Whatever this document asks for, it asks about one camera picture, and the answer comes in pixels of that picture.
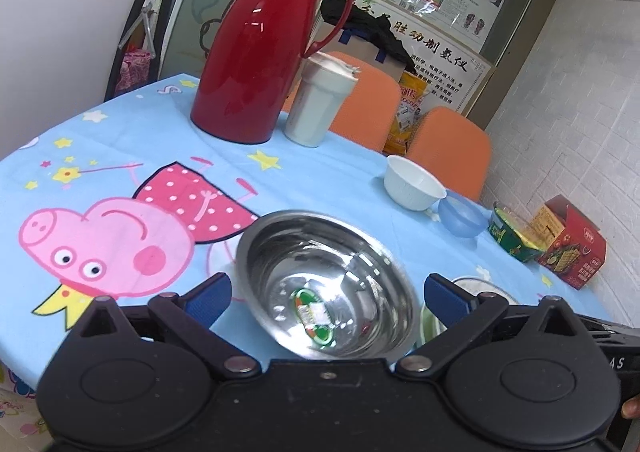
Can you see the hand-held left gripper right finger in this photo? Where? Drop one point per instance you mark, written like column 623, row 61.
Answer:
column 446, row 294

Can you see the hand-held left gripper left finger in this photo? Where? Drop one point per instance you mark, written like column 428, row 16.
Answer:
column 210, row 294

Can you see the white gold-rimmed plate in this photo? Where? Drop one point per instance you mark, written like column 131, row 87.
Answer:
column 475, row 288

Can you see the green plastic plate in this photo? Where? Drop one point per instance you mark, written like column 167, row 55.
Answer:
column 432, row 324

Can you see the stainless steel bowl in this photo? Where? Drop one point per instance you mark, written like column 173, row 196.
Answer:
column 320, row 272

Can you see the person's right hand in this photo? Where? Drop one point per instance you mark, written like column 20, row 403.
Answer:
column 631, row 407

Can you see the blue translucent bowl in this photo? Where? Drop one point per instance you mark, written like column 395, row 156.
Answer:
column 462, row 219

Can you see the green instant noodle bowl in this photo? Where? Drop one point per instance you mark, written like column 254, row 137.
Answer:
column 515, row 239

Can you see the red cracker box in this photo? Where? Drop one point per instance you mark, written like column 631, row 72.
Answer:
column 575, row 252

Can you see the white bowl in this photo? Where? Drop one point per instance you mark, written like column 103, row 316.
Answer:
column 410, row 184

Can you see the orange chair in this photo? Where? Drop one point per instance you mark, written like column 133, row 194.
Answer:
column 370, row 106
column 450, row 146

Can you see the blue cartoon tablecloth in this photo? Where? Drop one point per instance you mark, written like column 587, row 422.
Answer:
column 125, row 141

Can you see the yellow snack bag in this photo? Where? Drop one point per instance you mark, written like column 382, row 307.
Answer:
column 407, row 116

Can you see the white tumbler cup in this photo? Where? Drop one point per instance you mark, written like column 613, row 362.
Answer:
column 312, row 106

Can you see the pink patterned cloth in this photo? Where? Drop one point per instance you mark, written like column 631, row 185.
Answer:
column 134, row 71

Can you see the red thermos jug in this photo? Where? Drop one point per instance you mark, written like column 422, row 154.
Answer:
column 250, row 56

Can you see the black cloth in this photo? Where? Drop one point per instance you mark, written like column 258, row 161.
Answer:
column 375, row 26

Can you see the framed wall poster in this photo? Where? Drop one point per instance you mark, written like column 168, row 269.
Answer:
column 450, row 66

